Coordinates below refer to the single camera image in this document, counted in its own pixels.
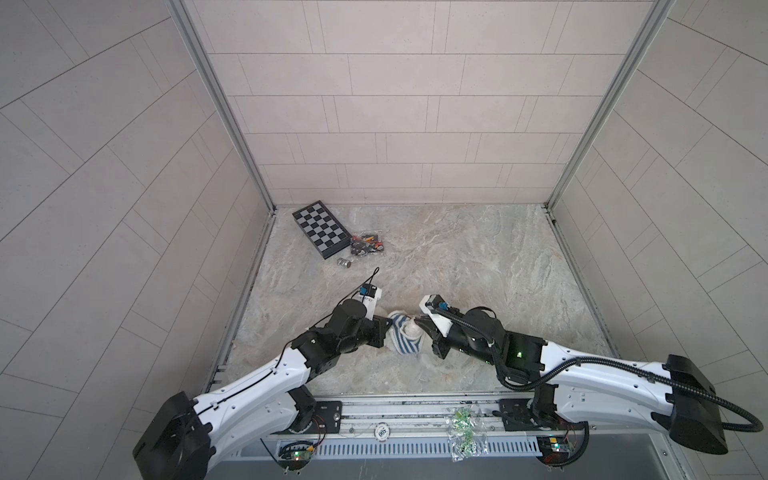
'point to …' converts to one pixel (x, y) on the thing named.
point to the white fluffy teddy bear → (412, 328)
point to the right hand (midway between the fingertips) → (415, 326)
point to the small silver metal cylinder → (344, 262)
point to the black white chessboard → (323, 231)
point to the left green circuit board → (295, 455)
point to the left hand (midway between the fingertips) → (399, 322)
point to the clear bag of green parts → (467, 432)
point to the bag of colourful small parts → (363, 245)
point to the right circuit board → (555, 449)
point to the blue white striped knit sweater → (403, 344)
